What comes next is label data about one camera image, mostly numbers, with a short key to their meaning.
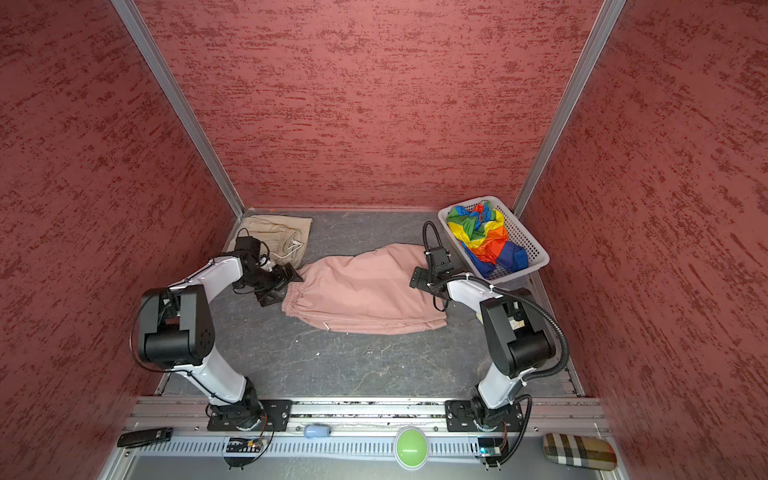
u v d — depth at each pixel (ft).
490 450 2.31
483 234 3.39
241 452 2.38
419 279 2.87
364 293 3.11
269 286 2.72
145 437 2.28
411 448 2.24
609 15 2.34
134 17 2.34
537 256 3.19
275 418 2.39
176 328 1.55
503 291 1.69
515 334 1.55
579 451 2.19
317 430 2.37
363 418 2.48
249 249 2.57
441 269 2.47
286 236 3.49
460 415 2.43
